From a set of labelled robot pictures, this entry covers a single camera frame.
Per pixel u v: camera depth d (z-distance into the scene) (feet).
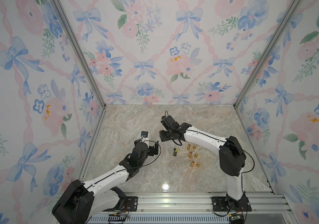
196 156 2.99
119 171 1.83
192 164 2.78
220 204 2.40
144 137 2.35
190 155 2.93
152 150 2.41
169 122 2.30
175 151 3.01
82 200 1.34
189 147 3.04
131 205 2.41
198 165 2.85
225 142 1.70
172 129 2.26
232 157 1.63
